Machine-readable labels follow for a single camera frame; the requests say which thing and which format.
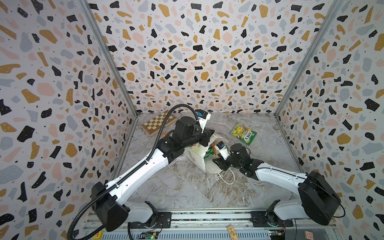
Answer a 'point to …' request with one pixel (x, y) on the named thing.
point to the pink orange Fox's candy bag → (215, 154)
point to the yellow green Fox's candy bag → (243, 134)
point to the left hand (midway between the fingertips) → (216, 131)
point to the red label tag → (308, 235)
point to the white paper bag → (195, 153)
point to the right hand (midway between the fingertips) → (216, 157)
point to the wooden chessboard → (154, 125)
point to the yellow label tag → (99, 235)
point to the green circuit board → (148, 235)
